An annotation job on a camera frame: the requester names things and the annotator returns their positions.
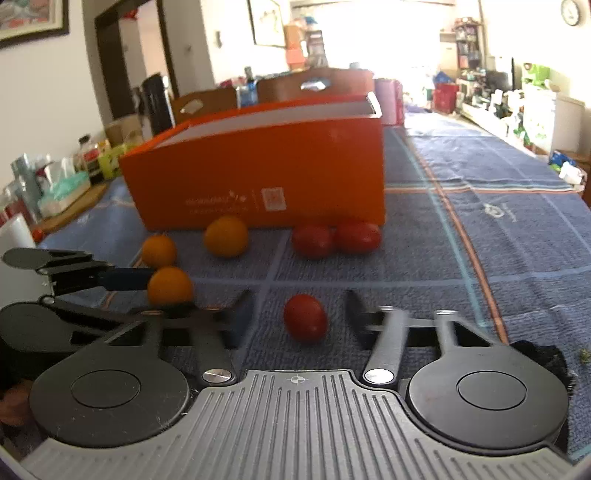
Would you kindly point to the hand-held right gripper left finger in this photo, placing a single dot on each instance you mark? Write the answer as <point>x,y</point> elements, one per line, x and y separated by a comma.
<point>240,318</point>

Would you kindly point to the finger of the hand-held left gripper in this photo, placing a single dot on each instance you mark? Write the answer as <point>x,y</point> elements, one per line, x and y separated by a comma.
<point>129,279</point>
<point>106,314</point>

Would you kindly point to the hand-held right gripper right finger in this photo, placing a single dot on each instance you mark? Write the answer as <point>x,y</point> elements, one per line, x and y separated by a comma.
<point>358,318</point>

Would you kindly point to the red tomato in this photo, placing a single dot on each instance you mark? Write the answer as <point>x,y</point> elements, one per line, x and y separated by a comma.
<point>358,237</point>
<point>313,240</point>
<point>305,317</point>

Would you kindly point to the orange cardboard box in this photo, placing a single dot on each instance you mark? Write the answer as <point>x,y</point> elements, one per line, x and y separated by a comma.
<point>277,161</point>

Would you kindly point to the large orange mandarin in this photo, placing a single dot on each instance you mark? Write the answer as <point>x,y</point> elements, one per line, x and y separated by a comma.
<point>226,235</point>

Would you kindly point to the wooden cutting board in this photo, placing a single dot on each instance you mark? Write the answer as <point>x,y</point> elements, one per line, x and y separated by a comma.
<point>87,203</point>

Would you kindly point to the teal tissue box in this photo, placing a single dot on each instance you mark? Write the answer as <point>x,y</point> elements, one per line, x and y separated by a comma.
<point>64,194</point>

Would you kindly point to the clear bottle black cap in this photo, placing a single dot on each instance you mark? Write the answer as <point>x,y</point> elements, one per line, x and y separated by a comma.
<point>90,161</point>

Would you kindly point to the blue patterned tablecloth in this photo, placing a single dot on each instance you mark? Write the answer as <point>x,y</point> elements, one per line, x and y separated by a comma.
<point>461,240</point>

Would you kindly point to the silver foil packets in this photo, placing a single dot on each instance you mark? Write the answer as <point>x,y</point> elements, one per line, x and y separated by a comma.
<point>23,184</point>

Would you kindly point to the brown paper bag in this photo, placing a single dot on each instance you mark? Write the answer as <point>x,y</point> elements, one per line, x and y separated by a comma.
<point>122,129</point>

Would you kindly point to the dark cloth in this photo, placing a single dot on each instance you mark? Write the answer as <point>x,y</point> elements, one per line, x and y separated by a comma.
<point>545,360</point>

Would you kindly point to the brown wooden chair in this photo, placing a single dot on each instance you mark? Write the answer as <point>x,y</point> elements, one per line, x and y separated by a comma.
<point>212,104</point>
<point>286,87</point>

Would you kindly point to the plastic bottle blue label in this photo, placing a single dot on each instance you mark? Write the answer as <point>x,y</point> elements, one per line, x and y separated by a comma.
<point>247,94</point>

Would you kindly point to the pink package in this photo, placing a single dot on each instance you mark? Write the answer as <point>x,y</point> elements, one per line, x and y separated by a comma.
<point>390,101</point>

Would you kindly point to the red basket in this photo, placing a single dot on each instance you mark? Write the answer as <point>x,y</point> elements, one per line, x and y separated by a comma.
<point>445,98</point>

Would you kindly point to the white plastic bag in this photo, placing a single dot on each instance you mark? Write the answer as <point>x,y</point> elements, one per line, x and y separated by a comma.
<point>568,170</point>

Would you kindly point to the white cabinet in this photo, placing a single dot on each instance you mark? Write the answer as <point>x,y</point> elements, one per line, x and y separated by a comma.
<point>551,117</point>

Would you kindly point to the large framed picture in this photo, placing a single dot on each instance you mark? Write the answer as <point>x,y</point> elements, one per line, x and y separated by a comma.
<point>27,18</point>

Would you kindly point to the black television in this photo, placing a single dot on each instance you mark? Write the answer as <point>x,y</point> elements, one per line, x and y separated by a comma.
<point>498,76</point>

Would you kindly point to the narrow framed picture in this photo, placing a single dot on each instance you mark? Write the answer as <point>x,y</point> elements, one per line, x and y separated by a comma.
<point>267,23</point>

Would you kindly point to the dark bookshelf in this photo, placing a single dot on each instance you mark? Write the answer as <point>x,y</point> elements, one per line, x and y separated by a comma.
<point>468,44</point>

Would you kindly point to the green storage boxes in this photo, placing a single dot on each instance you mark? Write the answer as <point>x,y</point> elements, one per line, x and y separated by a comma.
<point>536,74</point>

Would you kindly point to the round wall clock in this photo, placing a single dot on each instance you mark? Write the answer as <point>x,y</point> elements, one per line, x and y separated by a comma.
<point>570,12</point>

